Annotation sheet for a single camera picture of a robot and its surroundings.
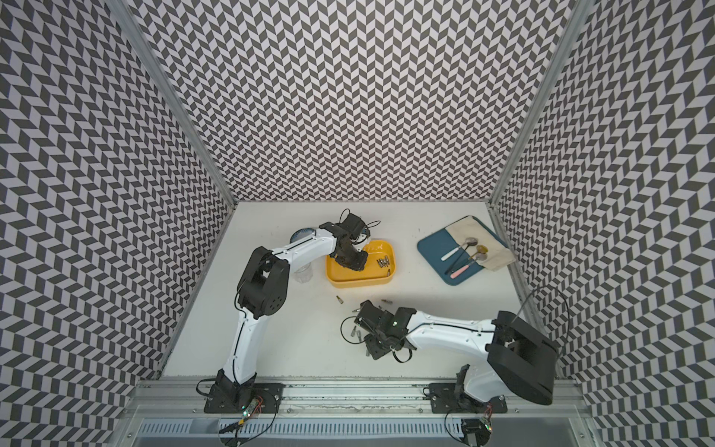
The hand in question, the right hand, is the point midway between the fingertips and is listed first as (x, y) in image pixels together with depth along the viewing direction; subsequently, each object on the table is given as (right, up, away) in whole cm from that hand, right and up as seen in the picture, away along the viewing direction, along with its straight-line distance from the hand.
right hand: (380, 348), depth 81 cm
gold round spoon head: (+40, +27, +23) cm, 54 cm away
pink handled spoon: (+38, +24, +20) cm, 49 cm away
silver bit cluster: (-8, +3, +3) cm, 10 cm away
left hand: (-6, +21, +16) cm, 27 cm away
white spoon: (+35, +30, +24) cm, 52 cm away
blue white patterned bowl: (-28, +33, +22) cm, 49 cm away
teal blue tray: (+23, +29, +24) cm, 44 cm away
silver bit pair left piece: (-7, +9, +6) cm, 13 cm away
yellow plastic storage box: (0, +21, +18) cm, 28 cm away
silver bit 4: (-13, +11, +12) cm, 21 cm away
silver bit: (+1, +23, +19) cm, 30 cm away
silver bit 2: (+3, +23, +21) cm, 31 cm away
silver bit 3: (+4, +20, +17) cm, 26 cm away
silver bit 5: (+3, +11, +10) cm, 15 cm away
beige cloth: (+42, +26, +21) cm, 54 cm away
